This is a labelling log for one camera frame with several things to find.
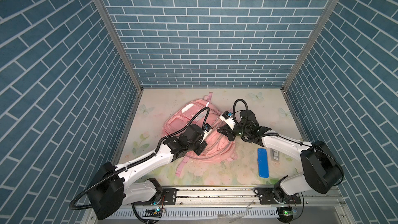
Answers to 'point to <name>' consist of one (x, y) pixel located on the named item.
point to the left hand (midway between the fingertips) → (205, 142)
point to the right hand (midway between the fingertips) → (218, 127)
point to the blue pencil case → (263, 163)
